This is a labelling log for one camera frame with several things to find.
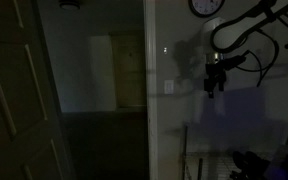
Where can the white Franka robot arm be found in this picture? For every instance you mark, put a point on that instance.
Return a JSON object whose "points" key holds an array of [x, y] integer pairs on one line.
{"points": [[227, 38]]}

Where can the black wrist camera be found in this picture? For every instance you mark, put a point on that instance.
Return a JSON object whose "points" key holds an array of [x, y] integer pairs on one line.
{"points": [[232, 61]]}

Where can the round ceiling light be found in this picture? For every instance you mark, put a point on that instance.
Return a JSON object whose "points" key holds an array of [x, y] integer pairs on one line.
{"points": [[69, 4]]}

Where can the small wall sensor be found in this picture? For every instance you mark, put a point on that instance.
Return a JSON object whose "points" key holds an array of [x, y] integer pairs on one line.
{"points": [[165, 50]]}

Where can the white cabinet door panel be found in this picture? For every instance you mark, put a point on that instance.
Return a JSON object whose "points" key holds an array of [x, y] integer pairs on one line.
{"points": [[151, 100]]}

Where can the round wall clock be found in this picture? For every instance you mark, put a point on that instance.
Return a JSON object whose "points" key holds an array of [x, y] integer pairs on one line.
{"points": [[206, 6]]}

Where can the black bundled equipment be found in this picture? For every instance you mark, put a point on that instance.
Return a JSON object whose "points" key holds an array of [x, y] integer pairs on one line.
{"points": [[250, 163]]}

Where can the wooden panel door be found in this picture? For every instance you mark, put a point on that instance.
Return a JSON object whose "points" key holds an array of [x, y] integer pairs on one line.
{"points": [[14, 93]]}

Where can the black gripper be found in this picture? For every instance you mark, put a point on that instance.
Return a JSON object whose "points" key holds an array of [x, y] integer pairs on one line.
{"points": [[214, 75]]}

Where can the plain hallway door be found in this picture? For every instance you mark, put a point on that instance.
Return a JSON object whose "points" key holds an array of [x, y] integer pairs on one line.
{"points": [[129, 71]]}

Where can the white wall light switch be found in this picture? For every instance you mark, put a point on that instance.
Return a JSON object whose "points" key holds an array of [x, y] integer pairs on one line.
{"points": [[168, 87]]}

